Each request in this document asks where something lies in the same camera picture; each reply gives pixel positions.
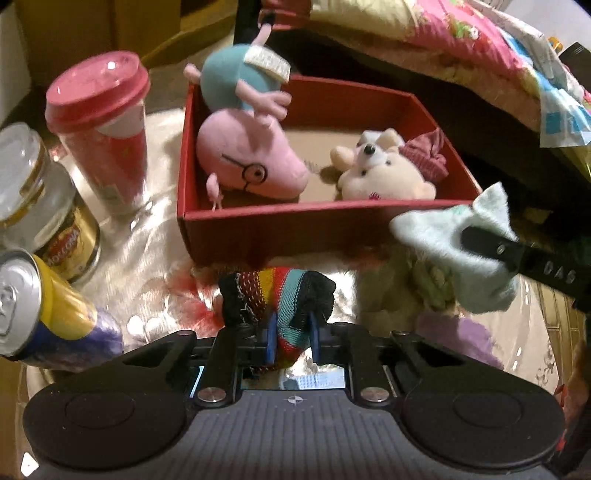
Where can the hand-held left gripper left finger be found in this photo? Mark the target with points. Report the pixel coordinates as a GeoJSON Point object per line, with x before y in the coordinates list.
{"type": "Point", "coordinates": [271, 339]}

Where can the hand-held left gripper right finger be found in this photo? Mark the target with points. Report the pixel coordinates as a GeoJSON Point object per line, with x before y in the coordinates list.
{"type": "Point", "coordinates": [315, 337]}

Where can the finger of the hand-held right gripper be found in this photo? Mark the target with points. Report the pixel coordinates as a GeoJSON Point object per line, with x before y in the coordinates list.
{"type": "Point", "coordinates": [508, 254]}

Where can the colourful striped sock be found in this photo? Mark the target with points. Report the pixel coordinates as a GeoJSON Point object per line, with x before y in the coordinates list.
{"type": "Point", "coordinates": [286, 295]}

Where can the light blue fuzzy sock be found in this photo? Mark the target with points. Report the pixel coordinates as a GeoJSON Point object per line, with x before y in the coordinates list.
{"type": "Point", "coordinates": [434, 230]}

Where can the red cardboard box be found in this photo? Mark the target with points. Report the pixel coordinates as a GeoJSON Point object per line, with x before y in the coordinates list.
{"type": "Point", "coordinates": [277, 230]}

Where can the pink knit sock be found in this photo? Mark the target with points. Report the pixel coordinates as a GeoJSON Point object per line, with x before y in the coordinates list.
{"type": "Point", "coordinates": [425, 152]}

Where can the cream plush bear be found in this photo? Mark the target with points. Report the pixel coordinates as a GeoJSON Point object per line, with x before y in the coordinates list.
{"type": "Point", "coordinates": [388, 175]}

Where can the pink pig plush toy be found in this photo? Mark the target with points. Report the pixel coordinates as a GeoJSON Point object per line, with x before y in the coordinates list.
{"type": "Point", "coordinates": [249, 157]}

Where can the purple cloth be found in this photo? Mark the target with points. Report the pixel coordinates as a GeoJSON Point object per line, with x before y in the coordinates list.
{"type": "Point", "coordinates": [457, 337]}

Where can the dark wooden headboard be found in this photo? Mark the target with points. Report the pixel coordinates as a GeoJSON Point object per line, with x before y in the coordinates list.
{"type": "Point", "coordinates": [575, 53]}

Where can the pink patchwork blanket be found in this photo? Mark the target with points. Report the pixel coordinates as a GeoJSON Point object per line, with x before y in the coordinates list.
{"type": "Point", "coordinates": [461, 41]}

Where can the blue and yellow drink can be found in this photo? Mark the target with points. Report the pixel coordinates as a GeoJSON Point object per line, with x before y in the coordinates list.
{"type": "Point", "coordinates": [46, 314]}

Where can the clear tumbler with red lid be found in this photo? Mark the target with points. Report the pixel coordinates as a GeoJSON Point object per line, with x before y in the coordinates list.
{"type": "Point", "coordinates": [106, 138]}

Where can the glass jar with clear lid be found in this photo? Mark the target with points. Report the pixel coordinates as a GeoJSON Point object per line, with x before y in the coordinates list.
{"type": "Point", "coordinates": [46, 198]}

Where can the wooden cabinet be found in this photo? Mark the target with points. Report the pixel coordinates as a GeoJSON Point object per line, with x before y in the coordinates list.
{"type": "Point", "coordinates": [138, 23]}

